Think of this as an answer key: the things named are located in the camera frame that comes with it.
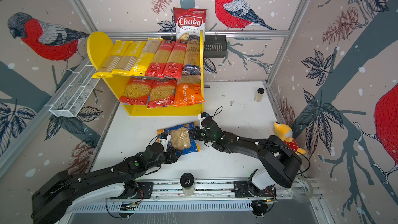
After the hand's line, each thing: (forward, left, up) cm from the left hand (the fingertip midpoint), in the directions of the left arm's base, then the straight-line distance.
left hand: (182, 151), depth 81 cm
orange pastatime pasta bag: (+31, -2, +14) cm, 34 cm away
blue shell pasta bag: (+7, +2, +2) cm, 7 cm away
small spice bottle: (+38, -50, 0) cm, 63 cm away
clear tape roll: (-16, -60, -6) cm, 63 cm away
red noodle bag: (+30, +13, +12) cm, 35 cm away
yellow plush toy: (+10, -57, +2) cm, 58 cm away
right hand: (+9, -3, +5) cm, 11 cm away
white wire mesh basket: (+14, +51, +25) cm, 59 cm away
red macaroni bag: (+32, +29, +12) cm, 45 cm away
